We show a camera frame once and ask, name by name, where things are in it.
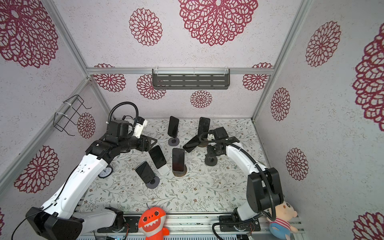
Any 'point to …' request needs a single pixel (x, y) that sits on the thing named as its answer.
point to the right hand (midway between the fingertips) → (211, 149)
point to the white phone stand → (164, 170)
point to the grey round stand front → (153, 183)
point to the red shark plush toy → (151, 223)
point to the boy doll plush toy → (281, 228)
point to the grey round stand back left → (173, 142)
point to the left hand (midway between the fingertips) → (150, 141)
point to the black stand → (210, 160)
